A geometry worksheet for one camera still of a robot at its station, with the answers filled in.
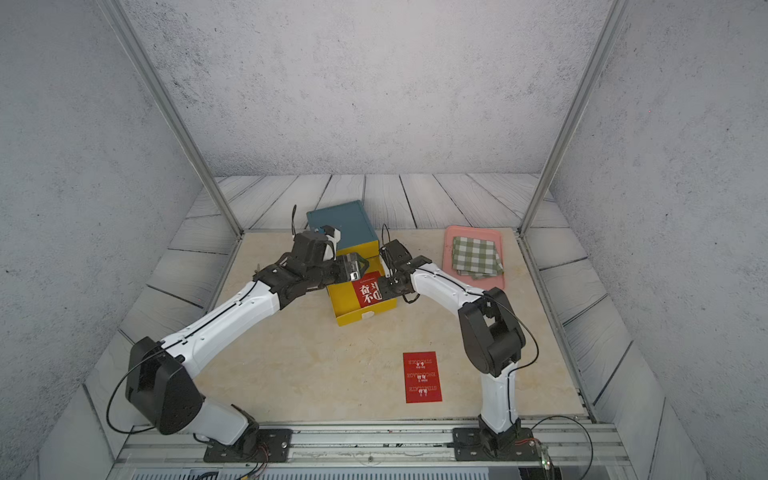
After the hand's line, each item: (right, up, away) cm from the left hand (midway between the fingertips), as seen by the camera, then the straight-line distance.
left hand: (363, 266), depth 80 cm
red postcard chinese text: (0, -8, +14) cm, 16 cm away
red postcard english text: (+16, -31, +5) cm, 35 cm away
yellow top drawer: (0, +4, +11) cm, 12 cm away
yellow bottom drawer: (-7, -12, +14) cm, 20 cm away
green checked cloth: (+38, +1, +30) cm, 49 cm away
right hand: (+6, -7, +13) cm, 16 cm away
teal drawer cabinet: (-5, +14, +14) cm, 20 cm away
